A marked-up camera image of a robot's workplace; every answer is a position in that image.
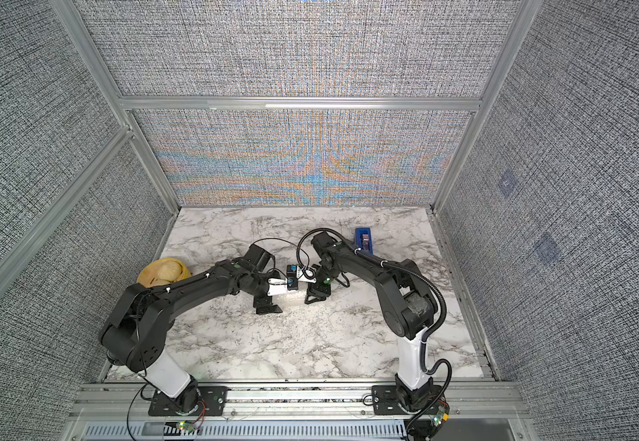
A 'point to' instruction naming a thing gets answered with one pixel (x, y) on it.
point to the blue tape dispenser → (367, 231)
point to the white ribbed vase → (278, 287)
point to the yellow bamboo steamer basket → (149, 277)
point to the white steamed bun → (170, 271)
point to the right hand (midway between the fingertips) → (309, 282)
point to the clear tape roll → (364, 241)
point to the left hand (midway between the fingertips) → (283, 291)
